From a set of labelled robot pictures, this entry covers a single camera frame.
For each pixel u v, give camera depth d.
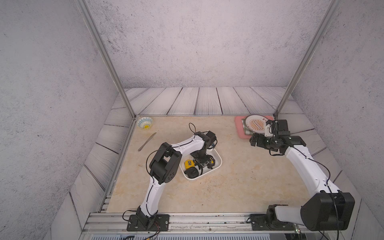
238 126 1.14
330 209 0.39
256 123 1.14
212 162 0.91
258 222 0.73
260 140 0.73
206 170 0.89
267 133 0.73
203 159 0.84
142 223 0.63
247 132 1.10
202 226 0.73
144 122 1.15
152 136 1.09
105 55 0.87
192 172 0.86
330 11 0.72
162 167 0.55
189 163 0.92
